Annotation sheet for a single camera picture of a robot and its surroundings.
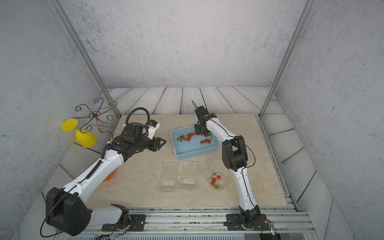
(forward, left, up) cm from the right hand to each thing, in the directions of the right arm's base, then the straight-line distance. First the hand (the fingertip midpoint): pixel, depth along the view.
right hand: (200, 129), depth 102 cm
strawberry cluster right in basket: (-4, -4, -7) cm, 9 cm away
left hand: (-18, +19, +13) cm, 29 cm away
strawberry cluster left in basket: (-1, +9, -8) cm, 12 cm away
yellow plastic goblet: (-19, +60, +17) cm, 66 cm away
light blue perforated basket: (-6, +9, -8) cm, 14 cm away
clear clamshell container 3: (-24, -3, -8) cm, 25 cm away
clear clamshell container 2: (-28, +6, -8) cm, 30 cm away
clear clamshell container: (-27, +19, -9) cm, 34 cm away
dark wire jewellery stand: (-19, +54, +25) cm, 63 cm away
